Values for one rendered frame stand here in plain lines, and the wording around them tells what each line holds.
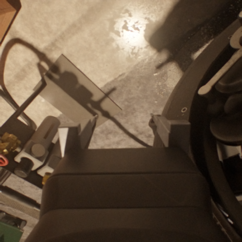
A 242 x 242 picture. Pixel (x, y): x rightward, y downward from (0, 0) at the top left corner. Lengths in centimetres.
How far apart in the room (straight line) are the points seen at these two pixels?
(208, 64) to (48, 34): 69
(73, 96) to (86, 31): 35
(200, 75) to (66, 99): 77
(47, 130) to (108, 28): 49
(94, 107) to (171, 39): 52
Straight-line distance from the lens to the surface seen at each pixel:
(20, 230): 327
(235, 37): 46
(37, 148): 66
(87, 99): 97
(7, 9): 86
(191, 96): 38
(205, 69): 43
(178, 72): 86
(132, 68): 85
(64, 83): 96
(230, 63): 38
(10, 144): 68
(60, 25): 87
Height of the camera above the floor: 78
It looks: 49 degrees down
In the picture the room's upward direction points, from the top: 170 degrees counter-clockwise
